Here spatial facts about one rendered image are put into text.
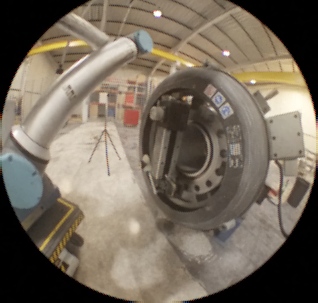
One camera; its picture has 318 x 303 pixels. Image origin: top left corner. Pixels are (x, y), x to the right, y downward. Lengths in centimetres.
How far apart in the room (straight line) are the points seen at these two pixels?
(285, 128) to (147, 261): 82
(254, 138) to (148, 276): 76
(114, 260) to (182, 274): 39
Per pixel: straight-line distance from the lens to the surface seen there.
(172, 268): 78
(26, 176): 30
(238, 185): 31
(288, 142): 31
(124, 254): 79
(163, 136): 47
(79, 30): 58
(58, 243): 54
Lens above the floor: 75
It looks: 15 degrees down
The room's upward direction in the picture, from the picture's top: 7 degrees clockwise
